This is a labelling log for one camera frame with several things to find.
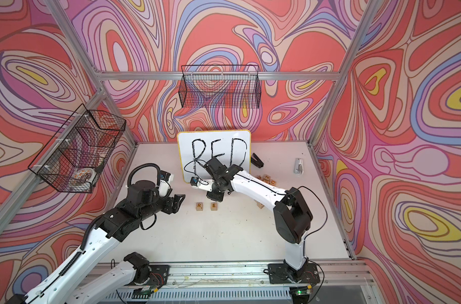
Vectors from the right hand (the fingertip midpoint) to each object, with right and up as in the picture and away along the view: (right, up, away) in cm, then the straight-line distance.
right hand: (214, 196), depth 85 cm
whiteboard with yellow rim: (-9, +22, +3) cm, 24 cm away
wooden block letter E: (-1, -6, +5) cm, 8 cm away
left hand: (-13, +3, -11) cm, 17 cm away
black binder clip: (+23, +14, +23) cm, 36 cm away
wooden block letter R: (-8, -6, +5) cm, 11 cm away
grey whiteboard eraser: (+46, +13, +20) cm, 52 cm away
